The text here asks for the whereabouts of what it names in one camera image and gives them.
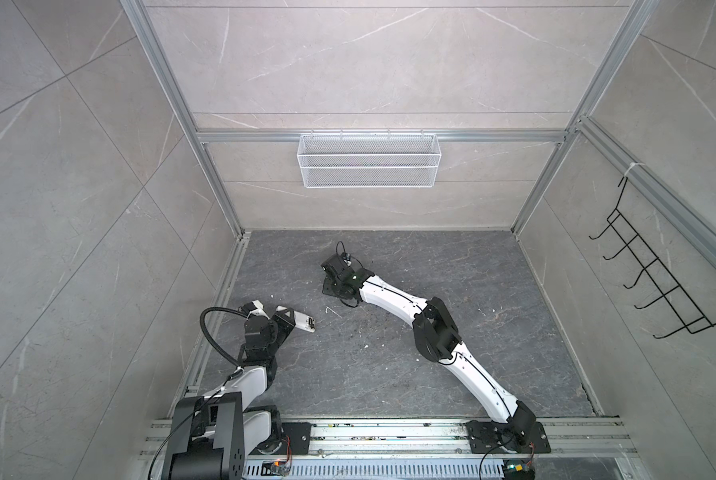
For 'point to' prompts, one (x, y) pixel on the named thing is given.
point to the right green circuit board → (518, 469)
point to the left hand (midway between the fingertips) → (292, 303)
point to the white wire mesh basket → (369, 160)
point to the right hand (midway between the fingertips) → (327, 285)
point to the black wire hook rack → (685, 313)
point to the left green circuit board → (275, 468)
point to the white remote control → (303, 321)
